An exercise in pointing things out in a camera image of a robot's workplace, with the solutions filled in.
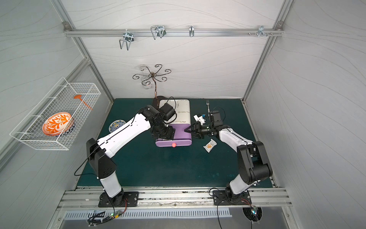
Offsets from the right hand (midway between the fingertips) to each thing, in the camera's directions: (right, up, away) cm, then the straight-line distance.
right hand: (186, 132), depth 82 cm
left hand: (-10, -3, -5) cm, 11 cm away
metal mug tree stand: (-22, +36, +10) cm, 44 cm away
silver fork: (+18, +19, +37) cm, 45 cm away
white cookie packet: (+16, -11, +11) cm, 22 cm away
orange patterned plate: (-59, +6, -18) cm, 62 cm away
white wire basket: (-64, +11, -15) cm, 67 cm away
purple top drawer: (-3, -4, 0) cm, 4 cm away
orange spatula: (-61, +21, -3) cm, 64 cm away
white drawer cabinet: (-3, +15, +2) cm, 15 cm away
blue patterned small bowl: (-51, +3, +19) cm, 55 cm away
